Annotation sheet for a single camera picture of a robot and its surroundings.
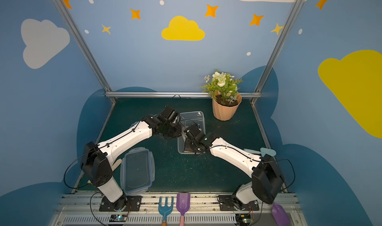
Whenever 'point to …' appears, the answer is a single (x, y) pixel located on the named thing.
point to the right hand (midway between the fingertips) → (189, 144)
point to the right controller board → (242, 219)
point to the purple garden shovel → (183, 205)
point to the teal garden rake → (165, 209)
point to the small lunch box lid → (134, 124)
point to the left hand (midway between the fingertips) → (185, 133)
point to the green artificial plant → (223, 86)
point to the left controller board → (118, 218)
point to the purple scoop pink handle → (280, 216)
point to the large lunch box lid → (137, 170)
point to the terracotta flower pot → (225, 106)
